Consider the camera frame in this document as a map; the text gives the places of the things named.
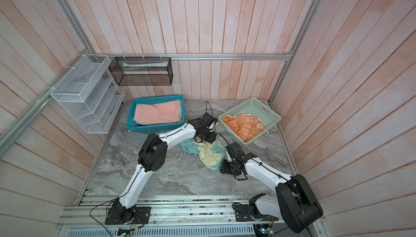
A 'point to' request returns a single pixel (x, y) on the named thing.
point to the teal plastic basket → (153, 129)
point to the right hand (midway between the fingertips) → (223, 168)
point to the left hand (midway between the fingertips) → (211, 140)
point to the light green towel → (212, 155)
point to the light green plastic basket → (257, 109)
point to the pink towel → (162, 112)
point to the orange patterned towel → (246, 125)
